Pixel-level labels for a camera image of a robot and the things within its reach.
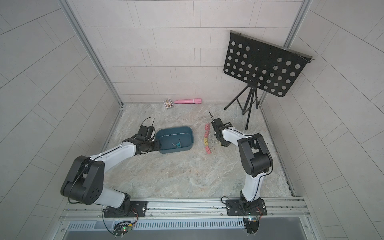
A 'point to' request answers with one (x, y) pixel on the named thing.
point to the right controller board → (251, 224)
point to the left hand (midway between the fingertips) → (162, 143)
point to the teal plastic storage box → (175, 139)
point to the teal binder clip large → (178, 145)
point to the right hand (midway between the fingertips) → (233, 137)
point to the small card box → (168, 103)
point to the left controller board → (122, 228)
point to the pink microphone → (195, 100)
